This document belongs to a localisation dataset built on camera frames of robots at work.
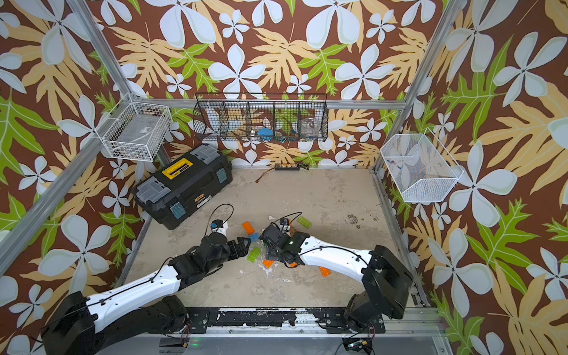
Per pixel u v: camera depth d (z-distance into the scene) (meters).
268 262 0.86
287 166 1.20
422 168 0.84
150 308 0.60
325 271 0.84
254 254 0.88
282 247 0.62
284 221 0.77
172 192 0.88
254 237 0.94
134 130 0.86
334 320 0.74
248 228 0.98
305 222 0.99
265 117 0.99
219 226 0.73
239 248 0.74
